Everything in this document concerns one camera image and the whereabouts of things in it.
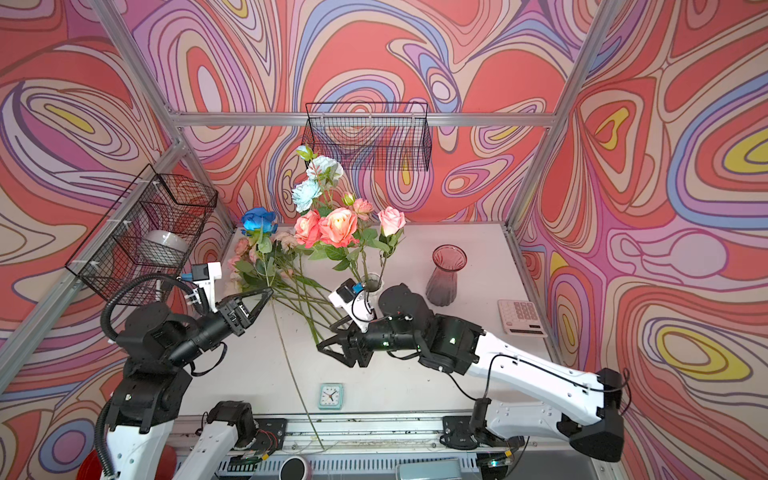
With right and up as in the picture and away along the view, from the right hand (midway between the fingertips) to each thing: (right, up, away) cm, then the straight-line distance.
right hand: (332, 345), depth 58 cm
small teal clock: (-4, -20, +20) cm, 29 cm away
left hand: (-12, +10, 0) cm, 16 cm away
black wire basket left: (-53, +24, +21) cm, 62 cm away
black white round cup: (-10, -30, +7) cm, 32 cm away
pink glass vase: (+27, +8, +30) cm, 41 cm away
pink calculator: (+53, -2, +35) cm, 63 cm away
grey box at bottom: (+23, -32, +10) cm, 40 cm away
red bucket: (-49, -25, +2) cm, 55 cm away
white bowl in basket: (-43, +19, +13) cm, 49 cm away
